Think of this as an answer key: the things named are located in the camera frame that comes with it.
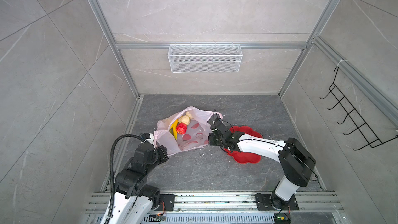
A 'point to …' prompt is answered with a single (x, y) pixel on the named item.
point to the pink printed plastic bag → (196, 136)
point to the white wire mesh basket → (205, 58)
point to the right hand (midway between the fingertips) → (208, 137)
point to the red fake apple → (181, 128)
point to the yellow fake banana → (173, 129)
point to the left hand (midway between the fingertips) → (166, 144)
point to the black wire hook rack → (372, 139)
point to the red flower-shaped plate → (242, 157)
